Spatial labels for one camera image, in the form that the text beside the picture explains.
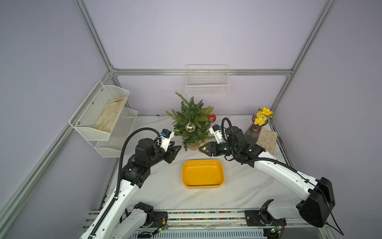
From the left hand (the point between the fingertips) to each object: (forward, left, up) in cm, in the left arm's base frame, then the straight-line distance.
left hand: (176, 147), depth 72 cm
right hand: (0, -14, -3) cm, 14 cm away
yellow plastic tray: (-3, -14, -25) cm, 29 cm away
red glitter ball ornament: (+16, -18, +5) cm, 25 cm away
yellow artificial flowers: (+23, -50, -1) cm, 55 cm away
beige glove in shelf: (+17, +38, +5) cm, 42 cm away
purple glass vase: (+21, -48, -17) cm, 55 cm away
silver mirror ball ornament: (+9, -7, +4) cm, 12 cm away
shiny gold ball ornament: (0, -13, +2) cm, 13 cm away
